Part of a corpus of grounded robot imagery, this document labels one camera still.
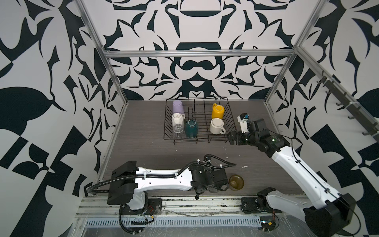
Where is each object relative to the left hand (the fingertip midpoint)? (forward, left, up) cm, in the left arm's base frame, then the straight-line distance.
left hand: (213, 181), depth 72 cm
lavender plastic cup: (+47, +17, +3) cm, 50 cm away
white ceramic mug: (+37, +17, +2) cm, 41 cm away
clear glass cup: (+29, +17, 0) cm, 34 cm away
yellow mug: (+44, -9, +1) cm, 45 cm away
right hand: (+21, -13, +10) cm, 27 cm away
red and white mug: (+33, -7, -1) cm, 33 cm away
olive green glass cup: (+2, -14, -9) cm, 16 cm away
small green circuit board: (-17, -25, -11) cm, 33 cm away
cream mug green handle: (+31, +9, 0) cm, 32 cm away
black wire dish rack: (+44, -1, -8) cm, 45 cm away
